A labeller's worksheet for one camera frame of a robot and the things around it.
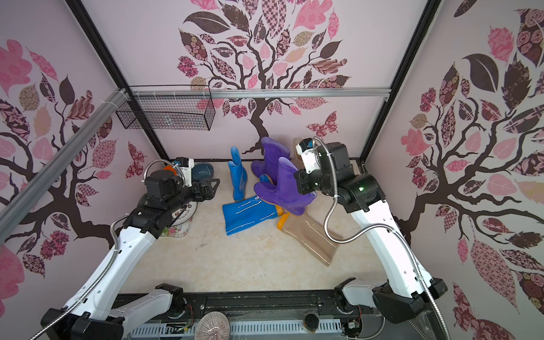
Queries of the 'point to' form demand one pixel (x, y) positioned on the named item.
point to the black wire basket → (169, 108)
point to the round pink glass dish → (214, 325)
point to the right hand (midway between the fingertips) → (298, 171)
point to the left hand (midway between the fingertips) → (210, 185)
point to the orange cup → (168, 167)
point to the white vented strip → (184, 329)
